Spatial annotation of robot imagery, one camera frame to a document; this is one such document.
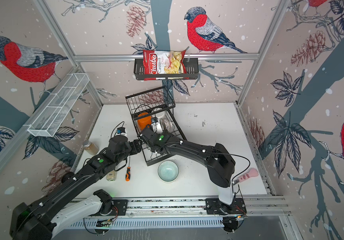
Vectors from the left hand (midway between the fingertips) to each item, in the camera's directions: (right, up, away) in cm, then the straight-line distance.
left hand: (137, 142), depth 79 cm
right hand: (+11, +2, +5) cm, 12 cm away
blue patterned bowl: (+10, +12, -8) cm, 18 cm away
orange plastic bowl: (-1, +10, +21) cm, 23 cm away
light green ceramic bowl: (+17, -17, +4) cm, 24 cm away
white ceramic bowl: (+10, +15, +28) cm, 33 cm away
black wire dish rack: (+5, +21, +31) cm, 37 cm away
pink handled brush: (+67, -19, +8) cm, 70 cm away
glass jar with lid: (-30, -5, +9) cm, 32 cm away
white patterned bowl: (+14, +9, +17) cm, 24 cm away
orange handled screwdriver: (-7, -19, +6) cm, 21 cm away
